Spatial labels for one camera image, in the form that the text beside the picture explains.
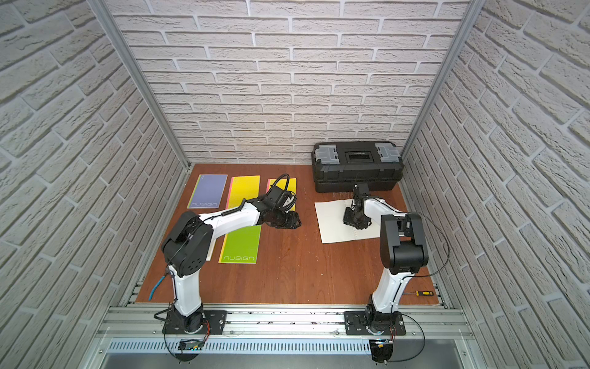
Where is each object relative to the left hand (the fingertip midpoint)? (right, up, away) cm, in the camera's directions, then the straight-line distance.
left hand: (301, 222), depth 91 cm
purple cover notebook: (-45, +12, +17) cm, 50 cm away
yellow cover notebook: (-29, +14, +19) cm, 38 cm away
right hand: (+22, -1, +7) cm, 23 cm away
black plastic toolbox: (+16, +23, +6) cm, 29 cm away
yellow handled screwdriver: (+43, -23, -12) cm, 50 cm away
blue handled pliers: (-53, -21, -10) cm, 58 cm away
